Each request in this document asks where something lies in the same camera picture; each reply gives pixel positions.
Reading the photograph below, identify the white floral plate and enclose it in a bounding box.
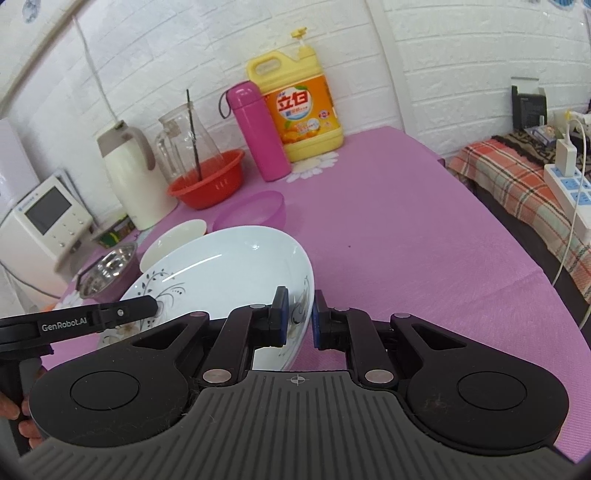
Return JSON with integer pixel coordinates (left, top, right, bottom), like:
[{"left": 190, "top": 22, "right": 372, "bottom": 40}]
[{"left": 97, "top": 226, "right": 315, "bottom": 371}]

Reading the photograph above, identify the stainless steel bowl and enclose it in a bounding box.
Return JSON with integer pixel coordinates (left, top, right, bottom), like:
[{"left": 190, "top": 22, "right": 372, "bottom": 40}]
[{"left": 76, "top": 242, "right": 140, "bottom": 303}]

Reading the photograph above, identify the purple plastic bowl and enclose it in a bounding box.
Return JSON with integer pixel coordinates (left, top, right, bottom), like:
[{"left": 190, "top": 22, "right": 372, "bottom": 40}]
[{"left": 212, "top": 191, "right": 287, "bottom": 231}]

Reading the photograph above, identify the left hand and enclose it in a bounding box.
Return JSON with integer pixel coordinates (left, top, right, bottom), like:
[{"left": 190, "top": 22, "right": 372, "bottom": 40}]
[{"left": 0, "top": 393, "right": 43, "bottom": 449}]

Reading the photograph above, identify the white water dispenser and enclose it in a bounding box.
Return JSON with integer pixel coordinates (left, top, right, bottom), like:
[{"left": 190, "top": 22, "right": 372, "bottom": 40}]
[{"left": 1, "top": 175, "right": 93, "bottom": 309}]

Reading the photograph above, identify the purple floral tablecloth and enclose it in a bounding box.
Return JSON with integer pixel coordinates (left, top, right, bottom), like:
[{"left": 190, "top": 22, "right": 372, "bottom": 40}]
[{"left": 55, "top": 126, "right": 591, "bottom": 464}]

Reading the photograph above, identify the red white bowl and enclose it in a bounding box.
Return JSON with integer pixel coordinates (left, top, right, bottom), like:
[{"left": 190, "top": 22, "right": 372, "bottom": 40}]
[{"left": 139, "top": 219, "right": 207, "bottom": 273}]

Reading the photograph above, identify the instant noodle cup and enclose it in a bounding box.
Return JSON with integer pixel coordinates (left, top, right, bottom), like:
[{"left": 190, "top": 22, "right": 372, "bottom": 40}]
[{"left": 93, "top": 215, "right": 135, "bottom": 249}]

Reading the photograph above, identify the red plastic basket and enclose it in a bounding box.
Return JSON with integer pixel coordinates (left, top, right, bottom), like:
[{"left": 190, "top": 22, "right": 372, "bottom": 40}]
[{"left": 167, "top": 149, "right": 245, "bottom": 210}]

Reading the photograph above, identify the white purifier tank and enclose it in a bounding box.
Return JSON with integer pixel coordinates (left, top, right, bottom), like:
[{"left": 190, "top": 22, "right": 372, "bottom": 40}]
[{"left": 0, "top": 119, "right": 40, "bottom": 216}]

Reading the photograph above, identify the glass pitcher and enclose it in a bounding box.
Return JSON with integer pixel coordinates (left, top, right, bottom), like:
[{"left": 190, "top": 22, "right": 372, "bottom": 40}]
[{"left": 155, "top": 102, "right": 221, "bottom": 184}]

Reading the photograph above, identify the white thermal carafe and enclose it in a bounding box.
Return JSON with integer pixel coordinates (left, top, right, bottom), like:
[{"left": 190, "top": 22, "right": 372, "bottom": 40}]
[{"left": 97, "top": 120, "right": 177, "bottom": 231}]

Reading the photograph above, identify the plaid cloth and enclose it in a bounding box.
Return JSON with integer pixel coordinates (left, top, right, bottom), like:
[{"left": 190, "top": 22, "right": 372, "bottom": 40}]
[{"left": 448, "top": 133, "right": 590, "bottom": 300}]

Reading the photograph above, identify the yellow detergent jug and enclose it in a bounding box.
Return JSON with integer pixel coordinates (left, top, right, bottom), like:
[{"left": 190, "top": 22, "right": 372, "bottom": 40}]
[{"left": 246, "top": 27, "right": 344, "bottom": 163}]

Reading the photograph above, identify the pink thermos bottle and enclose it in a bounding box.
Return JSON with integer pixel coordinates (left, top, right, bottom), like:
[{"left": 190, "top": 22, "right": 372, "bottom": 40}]
[{"left": 218, "top": 81, "right": 291, "bottom": 182}]

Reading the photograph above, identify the black stirring stick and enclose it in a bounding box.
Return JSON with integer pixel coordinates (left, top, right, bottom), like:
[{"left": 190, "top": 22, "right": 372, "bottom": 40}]
[{"left": 185, "top": 88, "right": 202, "bottom": 182}]

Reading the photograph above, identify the white power strip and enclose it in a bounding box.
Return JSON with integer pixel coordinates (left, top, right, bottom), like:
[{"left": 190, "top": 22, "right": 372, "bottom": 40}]
[{"left": 544, "top": 164, "right": 591, "bottom": 243}]

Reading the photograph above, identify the white charger plug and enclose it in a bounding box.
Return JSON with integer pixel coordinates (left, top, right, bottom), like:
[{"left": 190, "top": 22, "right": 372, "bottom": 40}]
[{"left": 555, "top": 119, "right": 577, "bottom": 177}]

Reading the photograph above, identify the black box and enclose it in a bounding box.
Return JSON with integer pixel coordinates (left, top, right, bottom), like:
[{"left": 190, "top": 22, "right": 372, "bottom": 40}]
[{"left": 511, "top": 77, "right": 548, "bottom": 130}]

